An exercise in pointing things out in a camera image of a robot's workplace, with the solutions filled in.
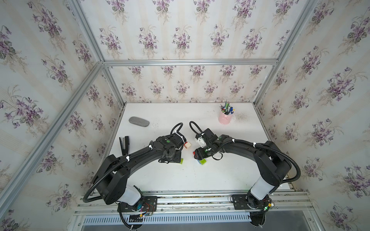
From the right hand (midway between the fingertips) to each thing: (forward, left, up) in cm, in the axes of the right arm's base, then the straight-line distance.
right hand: (200, 155), depth 89 cm
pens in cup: (+33, -20, +7) cm, 39 cm away
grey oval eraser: (+25, +45, +2) cm, 52 cm away
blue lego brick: (-3, +1, -1) cm, 4 cm away
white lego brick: (+7, +8, +1) cm, 11 cm away
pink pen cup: (+26, -18, +5) cm, 32 cm away
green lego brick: (-4, -1, +1) cm, 4 cm away
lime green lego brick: (-3, +12, -2) cm, 12 cm away
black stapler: (+7, +51, 0) cm, 51 cm away
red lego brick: (-5, +10, +23) cm, 26 cm away
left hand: (-4, +15, +4) cm, 17 cm away
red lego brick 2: (-3, +4, +6) cm, 8 cm away
